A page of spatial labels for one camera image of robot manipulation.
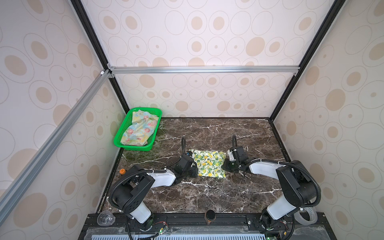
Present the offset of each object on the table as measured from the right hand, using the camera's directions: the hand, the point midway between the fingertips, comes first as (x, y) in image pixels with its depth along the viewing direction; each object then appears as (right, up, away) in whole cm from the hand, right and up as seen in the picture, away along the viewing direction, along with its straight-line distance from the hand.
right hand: (222, 165), depth 94 cm
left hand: (-13, -1, -5) cm, 14 cm away
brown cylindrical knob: (-10, -17, -27) cm, 33 cm away
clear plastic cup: (-62, -22, -19) cm, 68 cm away
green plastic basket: (-67, +29, +14) cm, 74 cm away
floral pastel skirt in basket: (-56, +26, +19) cm, 65 cm away
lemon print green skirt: (-8, +2, 0) cm, 8 cm away
